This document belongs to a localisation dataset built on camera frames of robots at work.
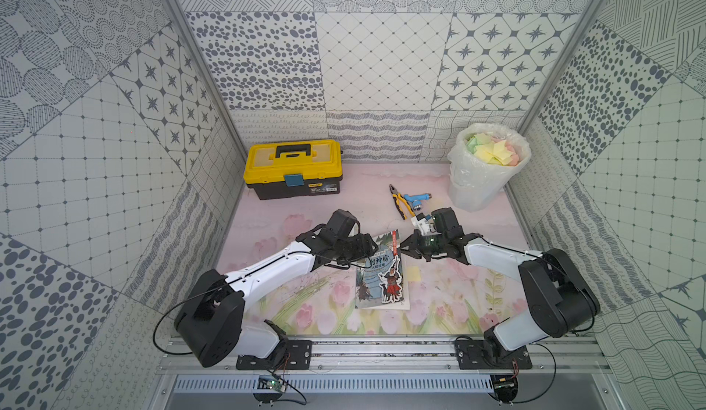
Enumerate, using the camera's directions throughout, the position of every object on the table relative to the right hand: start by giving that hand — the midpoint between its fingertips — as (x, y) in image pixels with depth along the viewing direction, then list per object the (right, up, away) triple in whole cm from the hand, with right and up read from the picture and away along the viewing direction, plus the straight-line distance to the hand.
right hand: (397, 250), depth 86 cm
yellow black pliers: (+4, +14, +21) cm, 26 cm away
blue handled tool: (+10, +15, +20) cm, 28 cm away
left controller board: (-33, -31, -16) cm, 48 cm away
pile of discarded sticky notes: (+30, +32, -2) cm, 44 cm away
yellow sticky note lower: (+6, -8, +2) cm, 10 cm away
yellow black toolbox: (-35, +27, +9) cm, 45 cm away
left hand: (-8, +3, -4) cm, 10 cm away
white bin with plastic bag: (+25, +22, +1) cm, 33 cm away
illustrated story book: (-5, -10, -4) cm, 12 cm away
